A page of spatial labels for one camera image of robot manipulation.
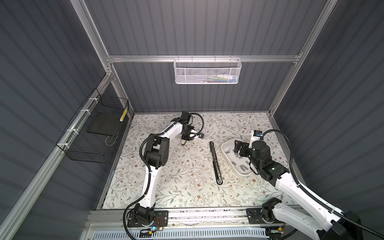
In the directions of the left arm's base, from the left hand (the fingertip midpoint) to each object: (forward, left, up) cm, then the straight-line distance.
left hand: (191, 132), depth 106 cm
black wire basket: (-20, +49, +25) cm, 58 cm away
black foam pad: (-13, +44, +27) cm, 53 cm away
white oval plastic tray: (-26, -29, -1) cm, 39 cm away
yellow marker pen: (-5, +37, +25) cm, 45 cm away
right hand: (-22, -28, +17) cm, 40 cm away
